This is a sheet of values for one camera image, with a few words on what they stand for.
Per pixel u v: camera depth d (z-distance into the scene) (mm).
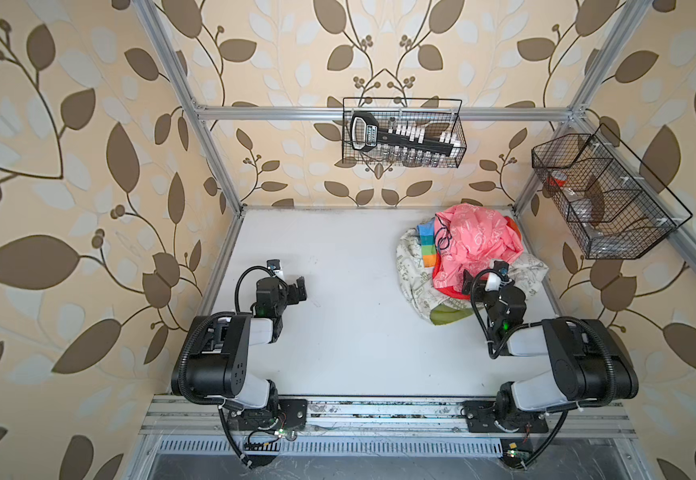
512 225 1128
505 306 696
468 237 897
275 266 828
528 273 958
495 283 799
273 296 746
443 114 909
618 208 723
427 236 969
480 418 735
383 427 737
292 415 741
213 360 450
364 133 857
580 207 708
